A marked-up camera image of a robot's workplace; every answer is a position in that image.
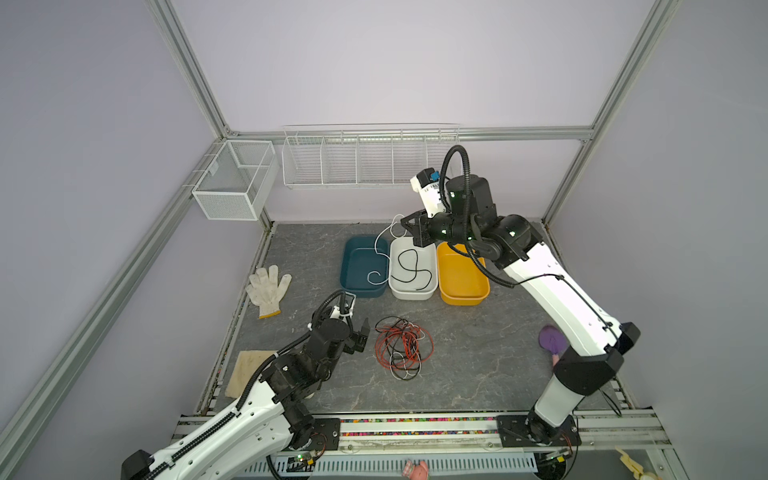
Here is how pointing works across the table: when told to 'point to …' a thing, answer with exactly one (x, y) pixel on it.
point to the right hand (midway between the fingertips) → (402, 223)
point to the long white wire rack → (364, 155)
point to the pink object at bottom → (415, 472)
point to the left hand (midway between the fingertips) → (348, 318)
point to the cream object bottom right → (638, 470)
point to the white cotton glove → (266, 291)
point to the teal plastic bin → (364, 265)
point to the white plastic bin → (427, 259)
